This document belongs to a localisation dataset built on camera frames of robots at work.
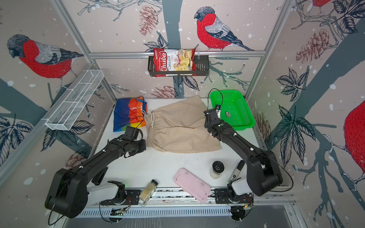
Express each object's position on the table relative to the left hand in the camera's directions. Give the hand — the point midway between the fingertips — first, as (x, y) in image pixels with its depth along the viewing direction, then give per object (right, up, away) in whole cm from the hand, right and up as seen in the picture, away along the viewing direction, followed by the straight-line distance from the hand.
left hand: (145, 146), depth 86 cm
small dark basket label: (+59, +20, +23) cm, 66 cm away
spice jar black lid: (+8, -16, -10) cm, 21 cm away
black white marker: (+54, -13, -6) cm, 56 cm away
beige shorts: (+22, +10, +12) cm, 27 cm away
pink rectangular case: (+29, -18, -10) cm, 35 cm away
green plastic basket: (+66, +24, +28) cm, 76 cm away
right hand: (+42, +15, +2) cm, 44 cm away
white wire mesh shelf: (-36, +18, -16) cm, 44 cm away
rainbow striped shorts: (-19, +21, +23) cm, 37 cm away
